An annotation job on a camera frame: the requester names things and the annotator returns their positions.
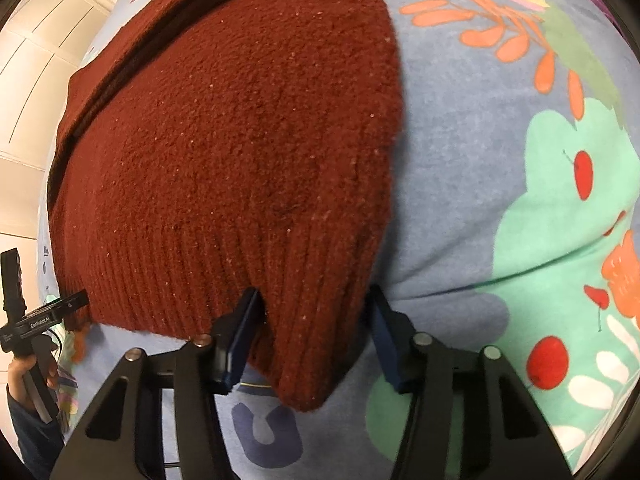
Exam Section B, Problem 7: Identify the dark red knit sweater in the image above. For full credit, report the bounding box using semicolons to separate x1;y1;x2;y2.
47;0;406;413

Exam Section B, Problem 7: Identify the blue printed blanket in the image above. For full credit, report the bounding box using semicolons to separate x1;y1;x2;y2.
37;0;633;480

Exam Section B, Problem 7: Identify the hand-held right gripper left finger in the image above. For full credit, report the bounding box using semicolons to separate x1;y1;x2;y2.
50;287;261;480

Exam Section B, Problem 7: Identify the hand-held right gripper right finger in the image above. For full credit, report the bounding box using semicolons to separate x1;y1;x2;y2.
367;285;573;480

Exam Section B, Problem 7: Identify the white wardrobe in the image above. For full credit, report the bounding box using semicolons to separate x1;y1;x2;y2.
0;0;126;241

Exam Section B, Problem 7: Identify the person's left hand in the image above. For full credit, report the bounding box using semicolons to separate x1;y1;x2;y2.
7;355;61;411

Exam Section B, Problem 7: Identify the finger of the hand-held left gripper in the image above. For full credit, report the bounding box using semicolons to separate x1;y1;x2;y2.
47;290;91;331

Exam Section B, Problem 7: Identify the person's left forearm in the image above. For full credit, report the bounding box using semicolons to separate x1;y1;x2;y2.
7;392;66;466

